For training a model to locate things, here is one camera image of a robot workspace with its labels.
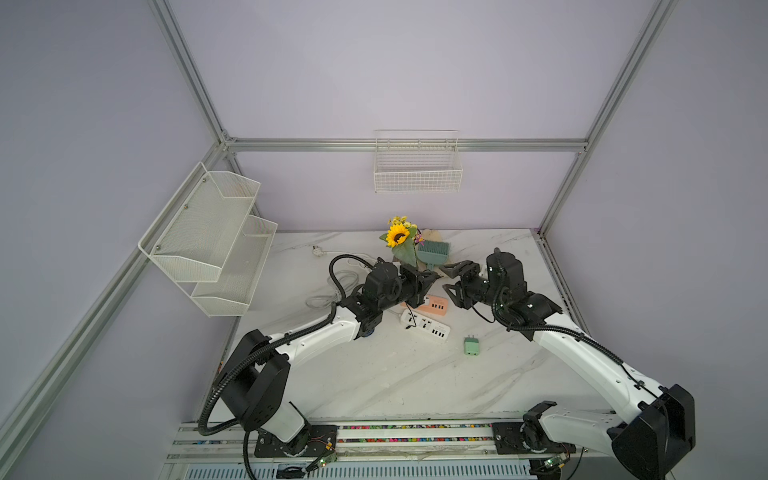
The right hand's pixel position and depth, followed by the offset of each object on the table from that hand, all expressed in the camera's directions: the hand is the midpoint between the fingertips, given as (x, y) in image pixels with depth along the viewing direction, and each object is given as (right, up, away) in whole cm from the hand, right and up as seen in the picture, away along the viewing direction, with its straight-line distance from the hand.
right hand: (440, 277), depth 77 cm
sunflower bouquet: (-10, +11, +9) cm, 18 cm away
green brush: (+3, +7, +36) cm, 36 cm away
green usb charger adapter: (+11, -22, +12) cm, 27 cm away
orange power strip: (+2, -10, +19) cm, 22 cm away
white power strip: (-3, -16, +15) cm, 22 cm away
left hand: (0, +1, -1) cm, 1 cm away
